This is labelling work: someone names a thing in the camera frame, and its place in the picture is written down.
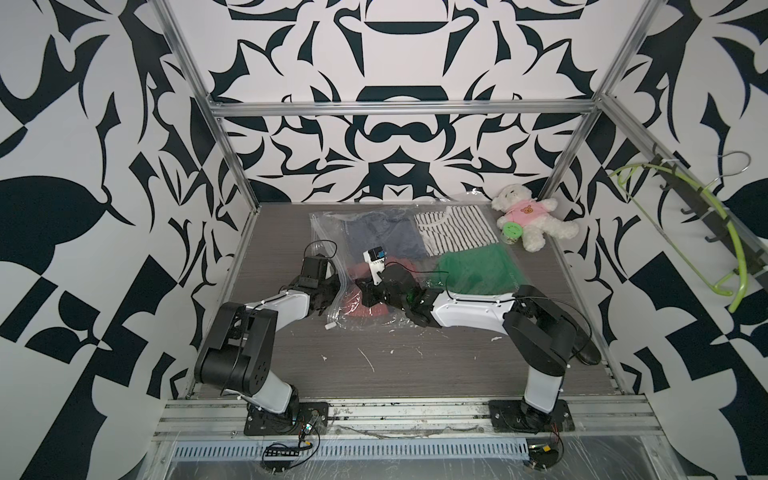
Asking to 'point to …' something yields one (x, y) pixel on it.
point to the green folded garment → (486, 270)
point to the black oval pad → (585, 349)
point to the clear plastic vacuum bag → (327, 234)
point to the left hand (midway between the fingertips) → (347, 280)
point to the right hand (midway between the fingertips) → (355, 276)
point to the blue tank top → (394, 230)
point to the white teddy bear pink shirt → (532, 214)
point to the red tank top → (352, 299)
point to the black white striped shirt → (454, 227)
